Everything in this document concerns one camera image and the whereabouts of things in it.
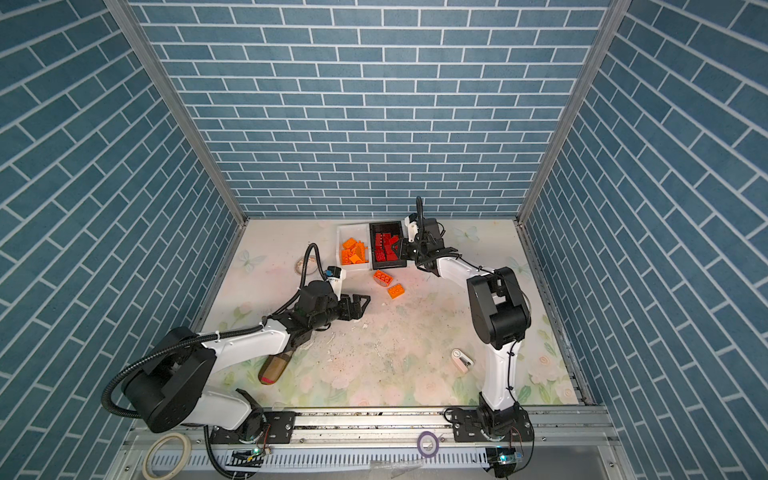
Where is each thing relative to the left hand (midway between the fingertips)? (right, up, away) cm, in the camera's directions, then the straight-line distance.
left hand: (367, 300), depth 87 cm
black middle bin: (+7, +22, +25) cm, 35 cm away
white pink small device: (+28, -17, -3) cm, 32 cm away
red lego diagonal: (+7, +18, +25) cm, 32 cm away
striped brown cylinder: (-25, -17, -6) cm, 31 cm away
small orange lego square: (+8, +1, +12) cm, 15 cm away
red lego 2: (+7, +12, +16) cm, 21 cm away
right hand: (+9, +16, +11) cm, 21 cm away
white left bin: (-8, +16, +23) cm, 28 cm away
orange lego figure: (-5, +14, +21) cm, 26 cm away
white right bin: (+10, +24, +24) cm, 35 cm away
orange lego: (-6, +11, +18) cm, 22 cm away
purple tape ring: (+15, -31, -13) cm, 37 cm away
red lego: (+2, +16, +23) cm, 28 cm away
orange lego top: (+4, +5, +14) cm, 15 cm away
